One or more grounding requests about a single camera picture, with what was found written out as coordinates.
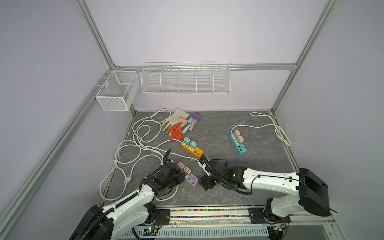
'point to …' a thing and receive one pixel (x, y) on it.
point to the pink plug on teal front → (240, 139)
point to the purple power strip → (192, 179)
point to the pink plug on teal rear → (237, 133)
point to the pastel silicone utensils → (192, 121)
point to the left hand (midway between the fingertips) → (185, 177)
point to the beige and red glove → (174, 125)
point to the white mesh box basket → (118, 91)
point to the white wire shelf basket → (186, 78)
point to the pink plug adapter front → (187, 170)
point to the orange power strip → (196, 152)
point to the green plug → (193, 144)
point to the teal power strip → (240, 147)
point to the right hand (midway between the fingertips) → (203, 177)
